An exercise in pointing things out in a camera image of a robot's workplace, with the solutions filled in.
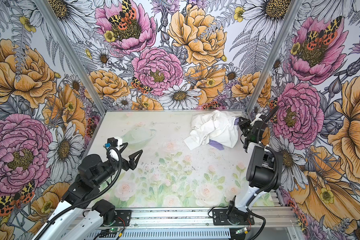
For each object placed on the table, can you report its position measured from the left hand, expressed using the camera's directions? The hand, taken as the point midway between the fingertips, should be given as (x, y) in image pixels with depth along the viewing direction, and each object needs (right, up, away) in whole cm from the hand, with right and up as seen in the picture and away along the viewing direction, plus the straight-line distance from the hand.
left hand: (134, 151), depth 71 cm
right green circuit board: (+50, -37, +1) cm, 62 cm away
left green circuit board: (-10, -37, 0) cm, 38 cm away
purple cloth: (+44, -1, +30) cm, 54 cm away
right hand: (+56, +16, +22) cm, 62 cm away
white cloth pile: (+43, +12, +29) cm, 53 cm away
